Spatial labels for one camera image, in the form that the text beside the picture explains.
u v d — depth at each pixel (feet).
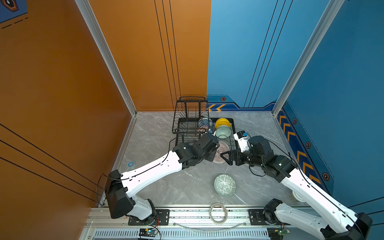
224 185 2.72
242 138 2.10
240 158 2.07
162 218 2.42
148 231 2.33
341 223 1.25
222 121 3.35
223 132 3.38
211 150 1.81
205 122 3.58
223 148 2.49
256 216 2.38
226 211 2.44
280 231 2.29
